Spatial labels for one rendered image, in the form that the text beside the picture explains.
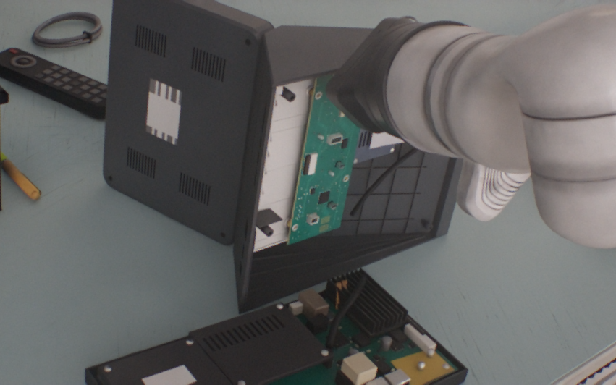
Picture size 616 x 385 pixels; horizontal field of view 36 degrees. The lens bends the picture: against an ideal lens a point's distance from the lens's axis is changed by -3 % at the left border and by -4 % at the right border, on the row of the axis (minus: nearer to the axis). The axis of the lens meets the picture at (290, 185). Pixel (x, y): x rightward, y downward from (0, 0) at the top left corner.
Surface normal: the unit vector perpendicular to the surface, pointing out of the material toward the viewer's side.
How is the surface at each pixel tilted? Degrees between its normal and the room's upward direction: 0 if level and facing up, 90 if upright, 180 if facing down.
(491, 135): 91
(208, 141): 90
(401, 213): 90
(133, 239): 0
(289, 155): 90
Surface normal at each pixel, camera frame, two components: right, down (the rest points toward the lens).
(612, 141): -0.21, 0.29
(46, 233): 0.15, -0.84
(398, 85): -0.96, -0.07
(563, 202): -0.79, 0.33
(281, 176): 0.61, 0.50
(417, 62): -0.80, -0.39
